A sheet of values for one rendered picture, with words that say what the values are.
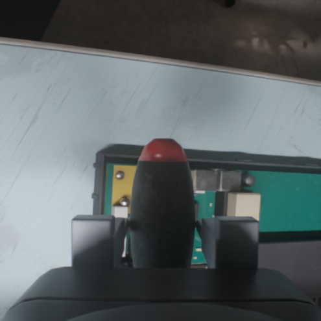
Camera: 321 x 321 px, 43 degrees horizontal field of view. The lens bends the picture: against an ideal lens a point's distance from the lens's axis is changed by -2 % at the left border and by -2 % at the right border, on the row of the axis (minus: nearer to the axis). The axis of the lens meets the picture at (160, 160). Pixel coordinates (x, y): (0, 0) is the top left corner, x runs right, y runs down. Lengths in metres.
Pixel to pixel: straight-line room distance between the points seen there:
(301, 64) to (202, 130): 1.43
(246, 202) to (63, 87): 0.13
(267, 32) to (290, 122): 1.31
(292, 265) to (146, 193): 0.17
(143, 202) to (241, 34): 1.42
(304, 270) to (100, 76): 0.20
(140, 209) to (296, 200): 0.18
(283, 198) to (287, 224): 0.02
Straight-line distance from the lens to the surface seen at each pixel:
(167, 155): 0.16
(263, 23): 1.63
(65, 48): 0.27
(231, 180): 0.27
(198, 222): 0.17
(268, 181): 0.30
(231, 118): 0.30
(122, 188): 0.25
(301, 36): 1.73
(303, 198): 0.33
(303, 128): 0.34
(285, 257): 0.31
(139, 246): 0.17
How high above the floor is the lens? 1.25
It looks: 67 degrees down
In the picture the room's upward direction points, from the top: 94 degrees clockwise
